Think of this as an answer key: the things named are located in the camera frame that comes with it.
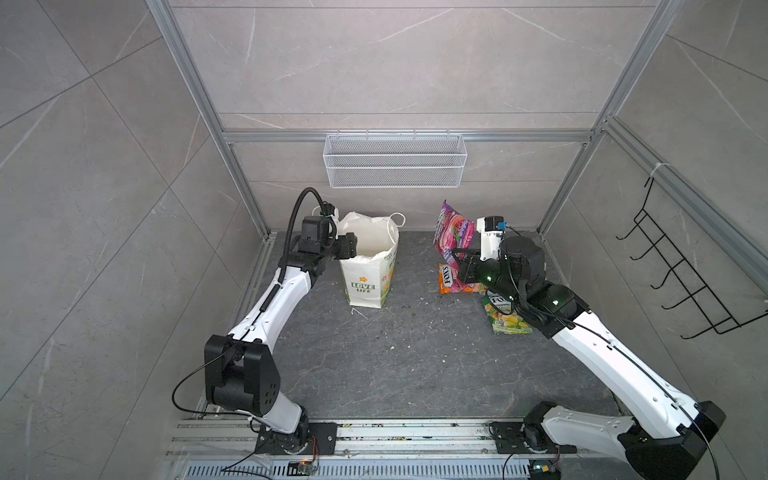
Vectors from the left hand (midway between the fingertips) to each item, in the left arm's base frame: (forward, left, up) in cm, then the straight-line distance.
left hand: (345, 231), depth 84 cm
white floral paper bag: (-10, -6, -9) cm, 15 cm away
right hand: (-15, -27, +9) cm, 32 cm away
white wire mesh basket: (+29, -16, +4) cm, 34 cm away
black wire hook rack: (-34, -78, +8) cm, 86 cm away
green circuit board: (-56, -48, -26) cm, 78 cm away
